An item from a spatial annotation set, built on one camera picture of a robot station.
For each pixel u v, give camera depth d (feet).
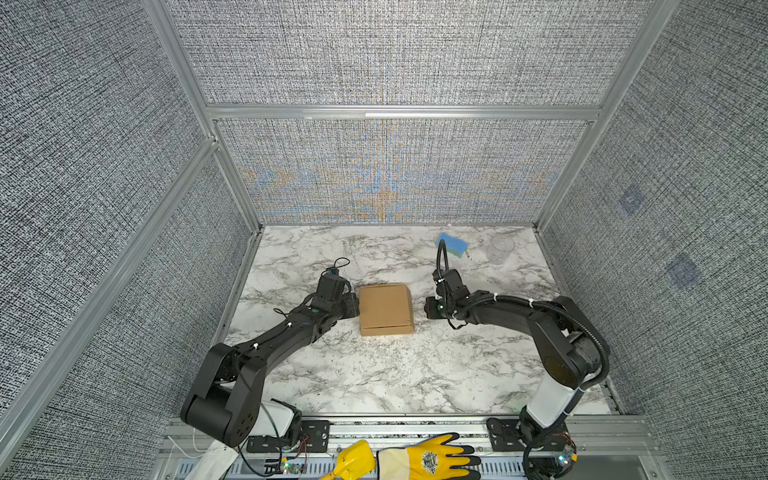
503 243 3.52
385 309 3.11
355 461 2.27
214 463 2.25
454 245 3.86
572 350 1.57
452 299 2.44
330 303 2.25
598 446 2.41
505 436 2.38
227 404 1.37
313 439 2.41
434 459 2.23
